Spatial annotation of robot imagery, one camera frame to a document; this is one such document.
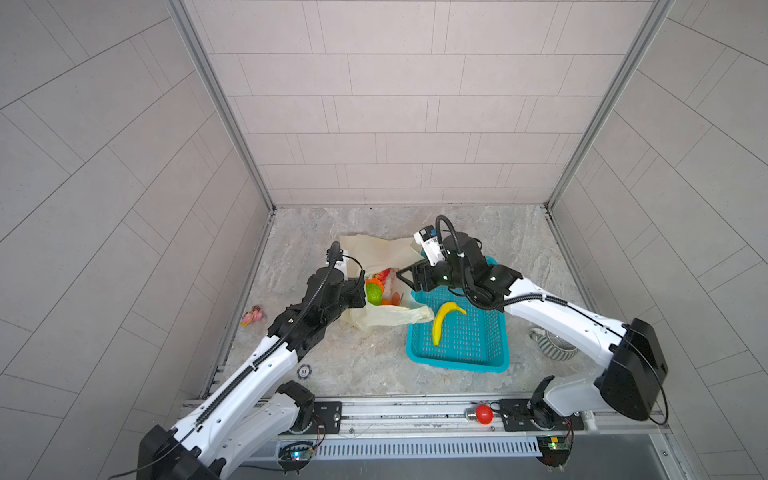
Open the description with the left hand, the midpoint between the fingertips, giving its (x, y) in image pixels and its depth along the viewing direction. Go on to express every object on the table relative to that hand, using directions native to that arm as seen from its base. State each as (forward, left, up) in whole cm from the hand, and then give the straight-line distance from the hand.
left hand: (372, 277), depth 76 cm
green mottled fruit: (-1, 0, -8) cm, 8 cm away
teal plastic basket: (-10, -29, -18) cm, 36 cm away
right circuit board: (-35, -43, -18) cm, 58 cm away
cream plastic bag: (+8, 0, -1) cm, 9 cm away
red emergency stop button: (-28, -27, -15) cm, 42 cm away
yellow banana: (-5, -18, -15) cm, 24 cm away
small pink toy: (-4, +34, -15) cm, 37 cm away
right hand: (0, -8, +2) cm, 9 cm away
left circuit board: (-36, +16, -14) cm, 41 cm away
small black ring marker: (-18, +18, -17) cm, 31 cm away
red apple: (+8, -2, -13) cm, 16 cm away
